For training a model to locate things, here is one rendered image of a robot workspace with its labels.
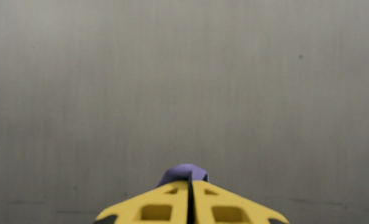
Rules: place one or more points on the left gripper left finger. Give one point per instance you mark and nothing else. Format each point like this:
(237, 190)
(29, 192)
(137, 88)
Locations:
(165, 205)

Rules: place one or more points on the purple cloth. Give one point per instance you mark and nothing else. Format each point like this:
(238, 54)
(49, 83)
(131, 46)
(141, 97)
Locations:
(184, 172)

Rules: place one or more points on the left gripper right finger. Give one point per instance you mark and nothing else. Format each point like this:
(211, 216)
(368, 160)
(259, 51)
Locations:
(213, 205)

